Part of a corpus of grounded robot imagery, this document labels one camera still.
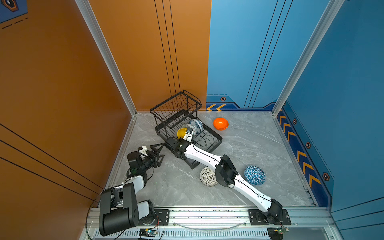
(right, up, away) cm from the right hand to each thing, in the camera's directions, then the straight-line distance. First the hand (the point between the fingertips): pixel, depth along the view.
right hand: (189, 139), depth 99 cm
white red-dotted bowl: (+12, -20, -14) cm, 27 cm away
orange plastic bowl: (+23, +11, +10) cm, 27 cm away
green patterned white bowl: (-3, +6, -4) cm, 8 cm away
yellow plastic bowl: (-5, +5, -1) cm, 7 cm away
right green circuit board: (+44, -39, -31) cm, 67 cm away
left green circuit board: (-18, -42, -29) cm, 54 cm away
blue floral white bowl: (+6, +10, 0) cm, 11 cm away
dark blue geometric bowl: (+39, -20, -13) cm, 46 cm away
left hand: (-13, -4, -14) cm, 20 cm away
